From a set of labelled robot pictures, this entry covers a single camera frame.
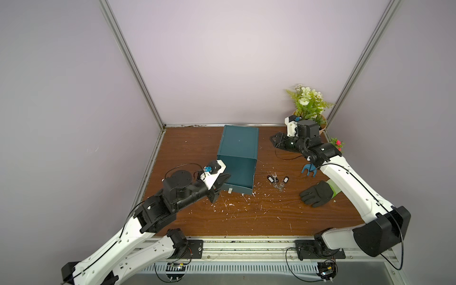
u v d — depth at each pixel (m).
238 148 0.81
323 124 0.97
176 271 0.72
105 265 0.40
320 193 0.87
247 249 0.75
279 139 0.67
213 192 0.51
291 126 0.68
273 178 0.95
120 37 0.78
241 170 0.81
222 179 0.57
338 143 0.87
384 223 0.38
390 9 0.71
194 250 0.73
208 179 0.51
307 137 0.56
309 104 0.90
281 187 0.92
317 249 0.66
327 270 0.70
